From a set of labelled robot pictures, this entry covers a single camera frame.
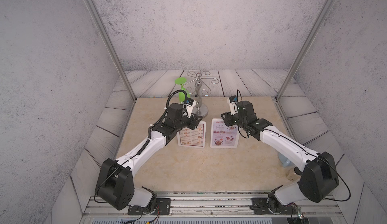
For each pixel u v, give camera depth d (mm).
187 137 889
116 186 409
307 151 455
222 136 885
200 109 1107
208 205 752
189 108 712
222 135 883
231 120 738
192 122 709
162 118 635
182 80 930
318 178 413
